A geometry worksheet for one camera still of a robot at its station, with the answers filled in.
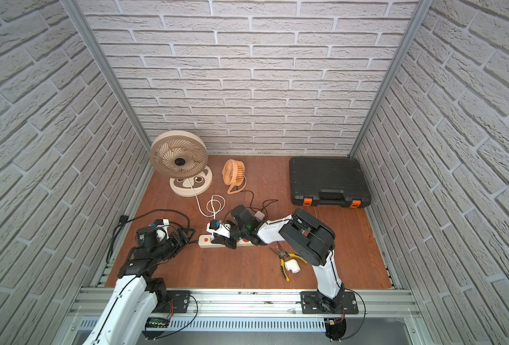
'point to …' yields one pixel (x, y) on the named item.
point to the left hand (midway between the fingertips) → (187, 231)
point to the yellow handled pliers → (282, 256)
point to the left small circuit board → (157, 323)
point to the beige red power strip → (205, 241)
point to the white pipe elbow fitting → (292, 264)
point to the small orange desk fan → (233, 172)
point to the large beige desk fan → (182, 157)
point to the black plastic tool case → (328, 182)
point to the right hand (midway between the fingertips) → (219, 236)
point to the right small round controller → (336, 328)
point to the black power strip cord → (124, 218)
